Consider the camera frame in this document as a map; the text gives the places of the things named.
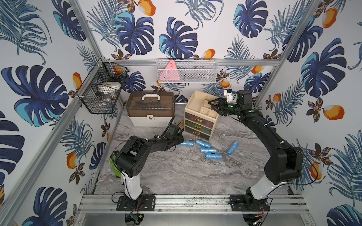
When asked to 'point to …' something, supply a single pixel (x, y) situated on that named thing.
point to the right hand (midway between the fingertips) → (210, 104)
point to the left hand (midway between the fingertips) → (183, 136)
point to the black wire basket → (99, 92)
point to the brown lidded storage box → (150, 108)
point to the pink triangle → (171, 73)
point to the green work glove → (116, 169)
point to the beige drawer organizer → (200, 118)
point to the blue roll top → (203, 143)
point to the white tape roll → (109, 87)
